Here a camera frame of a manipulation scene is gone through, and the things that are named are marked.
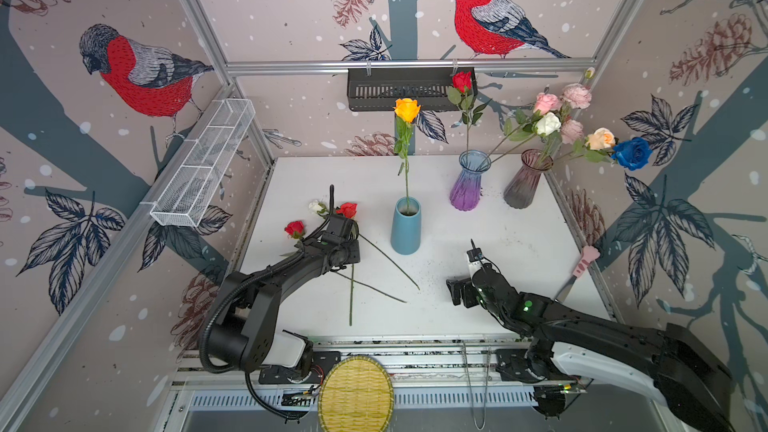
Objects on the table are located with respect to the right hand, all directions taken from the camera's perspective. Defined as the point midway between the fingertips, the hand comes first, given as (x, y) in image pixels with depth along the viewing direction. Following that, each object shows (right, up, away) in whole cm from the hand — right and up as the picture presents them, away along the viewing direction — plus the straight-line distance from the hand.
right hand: (458, 282), depth 84 cm
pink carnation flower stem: (+32, +44, -1) cm, 54 cm away
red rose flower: (-34, +20, +13) cm, 41 cm away
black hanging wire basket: (-23, +63, +22) cm, 70 cm away
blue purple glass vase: (+7, +26, +18) cm, 32 cm away
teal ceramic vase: (-15, +17, -3) cm, 23 cm away
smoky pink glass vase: (+24, +27, +13) cm, 39 cm away
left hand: (-32, +8, +6) cm, 33 cm away
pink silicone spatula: (+42, +7, +6) cm, 43 cm away
